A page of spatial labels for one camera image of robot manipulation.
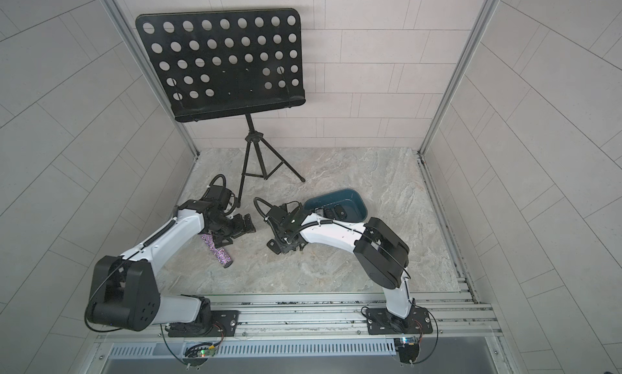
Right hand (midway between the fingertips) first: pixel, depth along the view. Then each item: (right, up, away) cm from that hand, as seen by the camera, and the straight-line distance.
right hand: (291, 241), depth 86 cm
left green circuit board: (-20, -24, -21) cm, 38 cm away
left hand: (-14, +4, -1) cm, 15 cm away
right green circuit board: (+36, -25, -19) cm, 47 cm away
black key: (+19, +9, +9) cm, 23 cm away
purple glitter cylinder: (-24, -3, -4) cm, 24 cm away
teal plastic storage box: (+23, +14, +10) cm, 29 cm away
